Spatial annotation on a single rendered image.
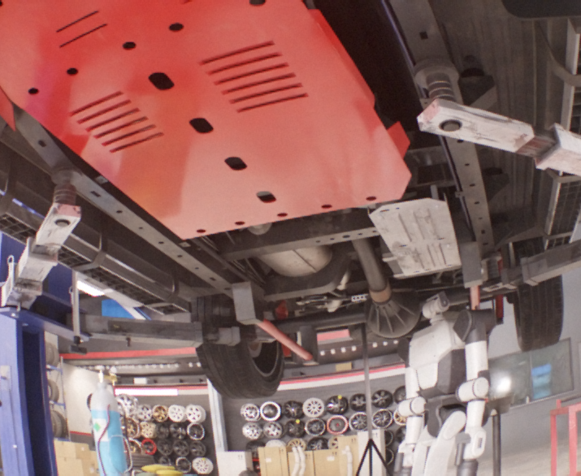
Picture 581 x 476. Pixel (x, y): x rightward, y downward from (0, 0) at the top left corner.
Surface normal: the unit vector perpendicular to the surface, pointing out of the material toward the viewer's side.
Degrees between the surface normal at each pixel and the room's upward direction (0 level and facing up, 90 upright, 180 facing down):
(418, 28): 170
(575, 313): 90
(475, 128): 180
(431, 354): 90
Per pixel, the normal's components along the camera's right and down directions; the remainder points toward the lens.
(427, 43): 0.03, 0.88
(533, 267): -0.65, -0.20
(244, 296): -0.28, -0.09
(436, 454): 0.36, 0.10
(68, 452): -0.21, -0.30
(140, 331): 0.36, -0.33
